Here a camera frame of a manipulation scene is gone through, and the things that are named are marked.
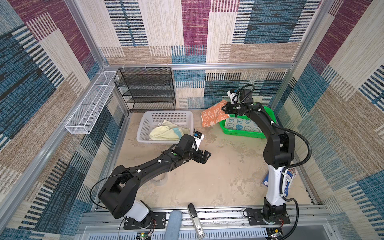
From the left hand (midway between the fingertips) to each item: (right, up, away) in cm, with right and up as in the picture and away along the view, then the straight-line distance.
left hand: (205, 149), depth 84 cm
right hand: (+12, +24, +11) cm, 29 cm away
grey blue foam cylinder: (-15, -32, -14) cm, 38 cm away
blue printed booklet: (+47, -15, +1) cm, 49 cm away
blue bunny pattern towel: (+28, +14, +25) cm, 40 cm away
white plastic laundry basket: (-37, +18, +24) cm, 47 cm away
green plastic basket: (+29, +8, +15) cm, 34 cm away
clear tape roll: (-25, -16, -1) cm, 29 cm away
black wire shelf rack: (-40, +40, +25) cm, 61 cm away
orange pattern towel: (+7, +20, +18) cm, 28 cm away
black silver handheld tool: (-5, -31, -14) cm, 34 cm away
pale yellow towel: (-23, +9, +15) cm, 29 cm away
